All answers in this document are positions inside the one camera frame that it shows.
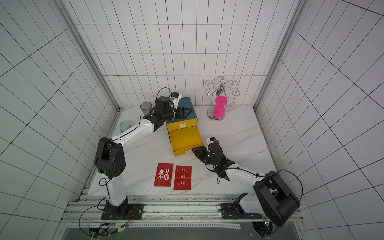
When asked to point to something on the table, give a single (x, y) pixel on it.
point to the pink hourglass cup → (219, 110)
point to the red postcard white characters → (163, 174)
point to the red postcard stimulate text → (182, 180)
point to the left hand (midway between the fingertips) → (188, 112)
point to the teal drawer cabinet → (186, 102)
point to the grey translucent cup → (146, 107)
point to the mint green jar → (124, 126)
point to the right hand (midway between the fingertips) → (193, 146)
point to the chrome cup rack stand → (221, 88)
